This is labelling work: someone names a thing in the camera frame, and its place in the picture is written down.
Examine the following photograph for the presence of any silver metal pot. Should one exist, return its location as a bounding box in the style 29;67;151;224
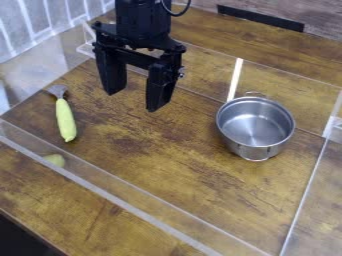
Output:
215;91;296;162

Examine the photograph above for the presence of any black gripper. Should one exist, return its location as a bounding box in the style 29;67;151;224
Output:
92;0;185;112

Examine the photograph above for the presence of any clear acrylic triangle stand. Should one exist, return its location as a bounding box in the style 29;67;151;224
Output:
76;22;96;58

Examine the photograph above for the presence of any clear acrylic front barrier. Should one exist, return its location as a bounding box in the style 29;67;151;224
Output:
0;119;271;256

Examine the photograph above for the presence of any clear acrylic right barrier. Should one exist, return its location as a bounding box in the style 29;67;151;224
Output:
322;90;342;144

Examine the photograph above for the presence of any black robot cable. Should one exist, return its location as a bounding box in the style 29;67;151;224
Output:
160;0;192;18

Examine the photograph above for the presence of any clear acrylic barrier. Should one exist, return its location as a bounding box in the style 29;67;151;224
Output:
0;119;271;256
322;90;342;144

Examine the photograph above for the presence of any yellow-green toy mushroom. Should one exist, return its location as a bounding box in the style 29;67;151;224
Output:
46;84;77;143

